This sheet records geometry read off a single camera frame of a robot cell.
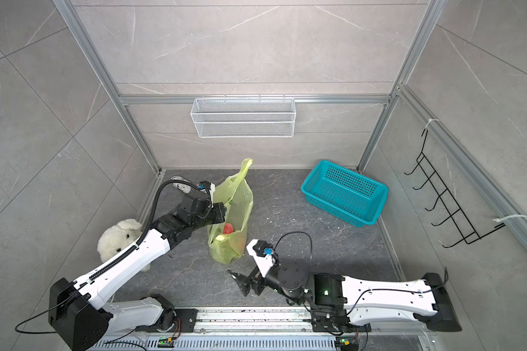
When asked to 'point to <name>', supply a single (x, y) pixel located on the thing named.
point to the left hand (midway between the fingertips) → (228, 205)
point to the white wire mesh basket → (222, 118)
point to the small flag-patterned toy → (183, 187)
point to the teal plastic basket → (344, 194)
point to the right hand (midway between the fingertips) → (243, 260)
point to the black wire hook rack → (465, 229)
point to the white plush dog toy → (118, 238)
